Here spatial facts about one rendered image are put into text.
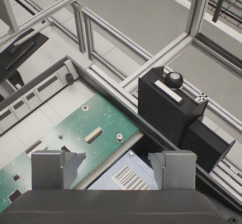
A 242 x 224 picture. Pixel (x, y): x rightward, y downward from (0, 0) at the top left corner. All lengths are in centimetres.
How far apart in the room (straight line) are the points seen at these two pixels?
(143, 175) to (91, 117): 7
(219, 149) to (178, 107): 15
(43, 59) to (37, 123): 554
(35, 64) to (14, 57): 296
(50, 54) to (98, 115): 560
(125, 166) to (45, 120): 9
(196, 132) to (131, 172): 55
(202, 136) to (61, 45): 531
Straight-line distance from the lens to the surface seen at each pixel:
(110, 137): 29
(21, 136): 32
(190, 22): 126
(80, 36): 268
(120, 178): 28
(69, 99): 33
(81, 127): 30
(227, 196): 28
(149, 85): 77
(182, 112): 74
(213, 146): 81
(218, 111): 193
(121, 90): 104
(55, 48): 597
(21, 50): 287
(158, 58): 120
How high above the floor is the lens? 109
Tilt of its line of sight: 22 degrees up
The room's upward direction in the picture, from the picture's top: 50 degrees clockwise
